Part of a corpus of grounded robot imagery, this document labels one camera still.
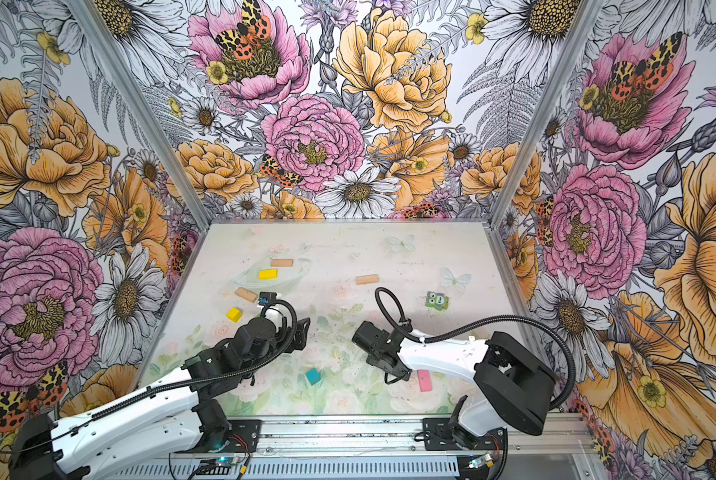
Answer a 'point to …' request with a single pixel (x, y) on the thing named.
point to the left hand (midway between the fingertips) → (292, 327)
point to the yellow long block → (268, 274)
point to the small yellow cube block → (234, 314)
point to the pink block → (425, 380)
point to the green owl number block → (437, 301)
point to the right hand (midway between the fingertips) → (387, 371)
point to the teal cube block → (313, 375)
